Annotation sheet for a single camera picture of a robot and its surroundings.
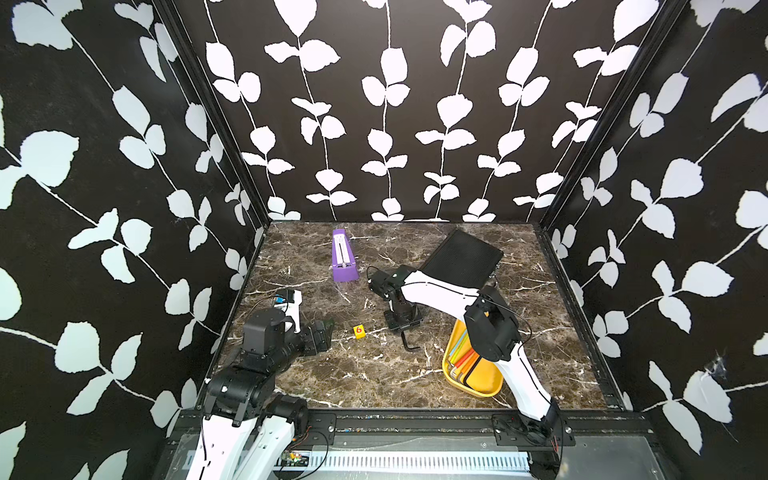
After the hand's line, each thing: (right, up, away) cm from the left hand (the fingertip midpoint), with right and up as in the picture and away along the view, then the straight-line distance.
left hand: (322, 320), depth 70 cm
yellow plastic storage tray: (+43, -19, +11) cm, 48 cm away
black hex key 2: (+21, -12, +18) cm, 30 cm away
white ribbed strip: (+24, -34, 0) cm, 42 cm away
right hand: (+18, -8, +20) cm, 28 cm away
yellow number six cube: (+7, -8, +18) cm, 21 cm away
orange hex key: (+39, -16, +14) cm, 44 cm away
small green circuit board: (-7, -34, 0) cm, 34 cm away
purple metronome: (0, +12, +29) cm, 31 cm away
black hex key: (+39, -18, +14) cm, 45 cm away
